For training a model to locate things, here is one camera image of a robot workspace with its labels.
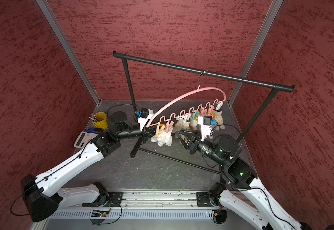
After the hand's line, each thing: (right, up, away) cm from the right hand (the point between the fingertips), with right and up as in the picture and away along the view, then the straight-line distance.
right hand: (176, 136), depth 57 cm
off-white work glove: (+8, +4, +10) cm, 13 cm away
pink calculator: (-62, -7, +38) cm, 73 cm away
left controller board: (-41, -43, +15) cm, 61 cm away
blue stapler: (-59, -2, +41) cm, 72 cm away
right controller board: (+22, -43, +14) cm, 51 cm away
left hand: (-6, +2, +6) cm, 9 cm away
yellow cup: (-49, +3, +37) cm, 62 cm away
